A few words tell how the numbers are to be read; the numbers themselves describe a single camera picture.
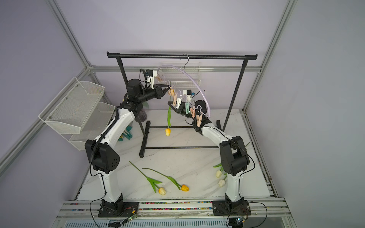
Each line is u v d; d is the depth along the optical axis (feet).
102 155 1.63
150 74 2.21
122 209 2.34
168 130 2.47
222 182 2.62
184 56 1.86
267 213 2.33
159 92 2.27
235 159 1.68
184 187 2.58
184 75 2.01
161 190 2.56
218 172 2.80
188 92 2.45
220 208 2.40
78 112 2.58
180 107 2.38
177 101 2.40
